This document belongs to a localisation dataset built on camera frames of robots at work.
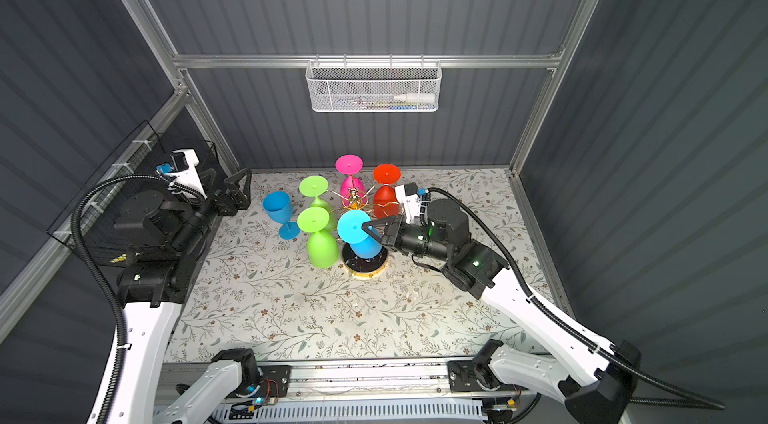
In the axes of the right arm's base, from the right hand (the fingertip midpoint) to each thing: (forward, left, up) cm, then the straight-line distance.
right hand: (364, 232), depth 61 cm
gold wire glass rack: (+9, +7, -33) cm, 35 cm away
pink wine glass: (+14, +4, -2) cm, 15 cm away
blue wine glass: (+24, +31, -22) cm, 45 cm away
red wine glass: (+11, -4, -5) cm, 13 cm away
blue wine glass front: (+1, +3, -1) cm, 4 cm away
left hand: (+10, +28, +9) cm, 31 cm away
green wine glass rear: (+17, +14, -5) cm, 23 cm away
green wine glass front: (+4, +12, -13) cm, 18 cm away
